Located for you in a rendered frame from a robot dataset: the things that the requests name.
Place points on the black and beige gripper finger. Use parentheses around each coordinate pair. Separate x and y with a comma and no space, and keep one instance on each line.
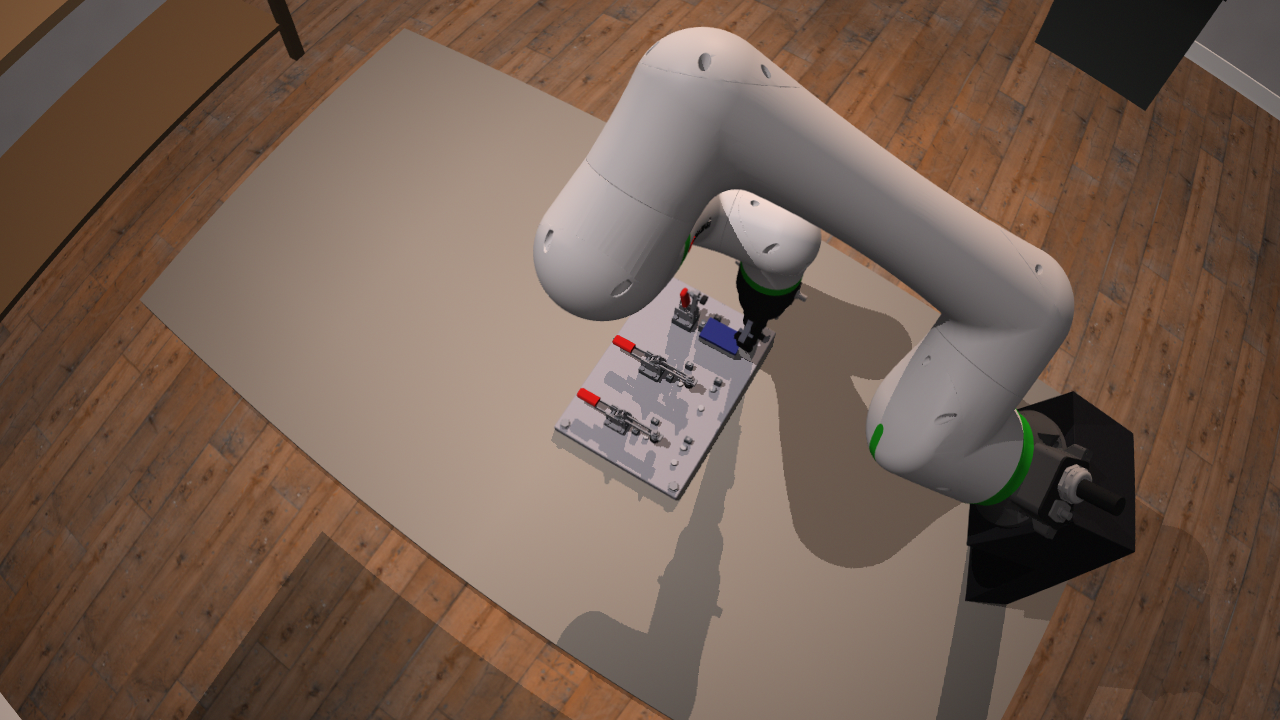
(761,337)
(747,342)

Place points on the blue rectangular plate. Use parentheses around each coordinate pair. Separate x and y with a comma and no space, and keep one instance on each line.
(720,337)

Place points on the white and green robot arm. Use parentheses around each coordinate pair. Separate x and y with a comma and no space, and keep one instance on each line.
(705,112)

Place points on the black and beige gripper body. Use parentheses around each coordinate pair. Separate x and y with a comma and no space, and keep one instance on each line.
(756,316)

